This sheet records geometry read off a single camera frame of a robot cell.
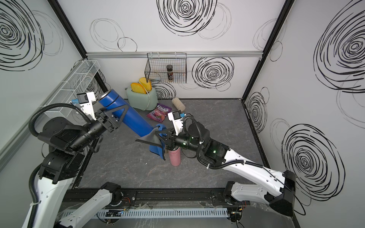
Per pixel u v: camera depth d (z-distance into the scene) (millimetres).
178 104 1119
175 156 754
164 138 566
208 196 744
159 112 1075
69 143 386
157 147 571
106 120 439
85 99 424
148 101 1020
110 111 449
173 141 510
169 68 842
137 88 996
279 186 394
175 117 521
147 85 1043
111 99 461
